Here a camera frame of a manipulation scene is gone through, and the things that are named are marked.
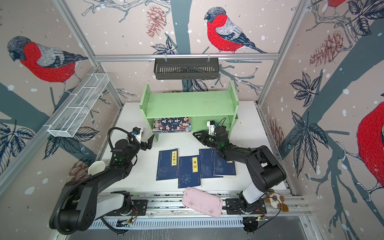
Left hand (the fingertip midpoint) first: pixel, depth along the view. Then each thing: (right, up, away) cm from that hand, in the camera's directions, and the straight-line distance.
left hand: (144, 132), depth 84 cm
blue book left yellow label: (+12, -20, +4) cm, 24 cm away
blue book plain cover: (+36, -19, +3) cm, 41 cm away
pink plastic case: (+33, -34, -12) cm, 49 cm away
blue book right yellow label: (+45, -21, +1) cm, 50 cm away
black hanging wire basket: (+11, +44, +22) cm, 51 cm away
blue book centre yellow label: (+26, -24, 0) cm, 35 cm away
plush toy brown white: (+70, -34, -11) cm, 79 cm away
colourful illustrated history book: (+14, +4, +5) cm, 16 cm away
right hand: (+28, -3, +2) cm, 28 cm away
